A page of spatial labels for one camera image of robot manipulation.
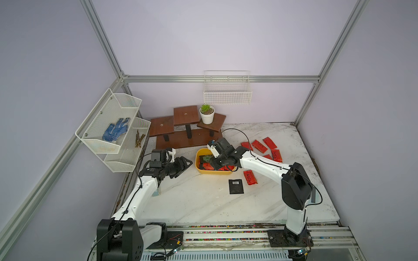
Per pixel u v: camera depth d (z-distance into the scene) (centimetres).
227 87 97
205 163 93
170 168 71
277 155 102
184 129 102
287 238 65
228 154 66
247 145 107
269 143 111
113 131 77
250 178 93
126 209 44
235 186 90
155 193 70
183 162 74
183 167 73
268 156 103
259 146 108
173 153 79
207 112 94
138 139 95
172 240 73
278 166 52
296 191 48
